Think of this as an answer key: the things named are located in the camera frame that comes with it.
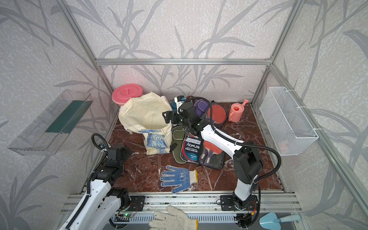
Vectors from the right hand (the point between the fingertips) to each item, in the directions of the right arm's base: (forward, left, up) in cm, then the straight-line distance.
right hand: (168, 111), depth 80 cm
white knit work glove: (-48, -5, -26) cm, 55 cm away
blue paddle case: (+5, -2, -1) cm, 6 cm away
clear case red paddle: (+18, -32, -24) cm, 44 cm away
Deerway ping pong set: (-10, -13, -23) cm, 28 cm away
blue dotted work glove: (-28, -7, -27) cm, 39 cm away
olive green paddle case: (+4, -3, -29) cm, 30 cm away
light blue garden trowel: (-48, -50, -26) cm, 75 cm away
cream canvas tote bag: (+17, +23, -22) cm, 36 cm away
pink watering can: (+14, -45, -17) cm, 50 cm away
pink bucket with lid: (+25, +37, -8) cm, 45 cm away
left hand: (-16, +28, -15) cm, 36 cm away
